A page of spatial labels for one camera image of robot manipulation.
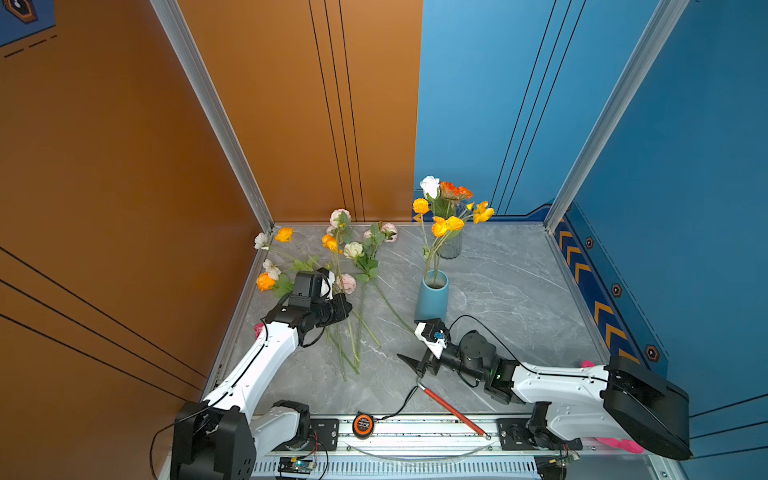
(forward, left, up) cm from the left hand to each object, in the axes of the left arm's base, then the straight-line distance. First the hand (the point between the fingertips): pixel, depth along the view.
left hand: (352, 303), depth 83 cm
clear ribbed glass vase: (+34, -33, -13) cm, 49 cm away
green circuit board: (-36, +11, -14) cm, 40 cm away
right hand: (-11, -15, +1) cm, 19 cm away
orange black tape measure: (-28, -5, -10) cm, 30 cm away
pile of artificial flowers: (+26, +4, -10) cm, 28 cm away
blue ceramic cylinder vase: (-1, -22, +5) cm, 23 cm away
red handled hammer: (-20, -21, -11) cm, 32 cm away
